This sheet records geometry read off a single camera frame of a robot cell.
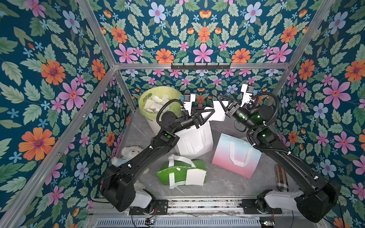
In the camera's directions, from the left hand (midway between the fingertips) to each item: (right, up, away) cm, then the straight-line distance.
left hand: (213, 112), depth 58 cm
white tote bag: (-8, -17, +27) cm, 33 cm away
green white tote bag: (-18, -27, +8) cm, 33 cm away
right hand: (+4, +8, +1) cm, 9 cm away
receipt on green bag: (-7, -30, +9) cm, 32 cm away
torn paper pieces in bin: (-33, +7, +31) cm, 45 cm away
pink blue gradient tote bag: (+16, -23, +18) cm, 34 cm away
